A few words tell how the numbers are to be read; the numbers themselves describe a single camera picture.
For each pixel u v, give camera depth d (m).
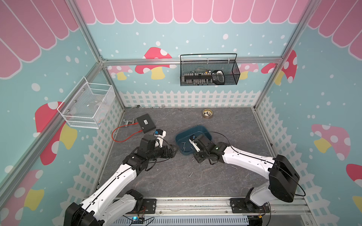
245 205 0.66
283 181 0.43
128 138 1.02
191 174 0.85
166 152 0.68
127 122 1.09
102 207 0.41
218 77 0.90
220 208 0.74
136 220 0.73
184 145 0.97
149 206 0.74
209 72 0.93
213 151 0.60
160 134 0.70
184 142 0.99
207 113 1.16
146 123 1.08
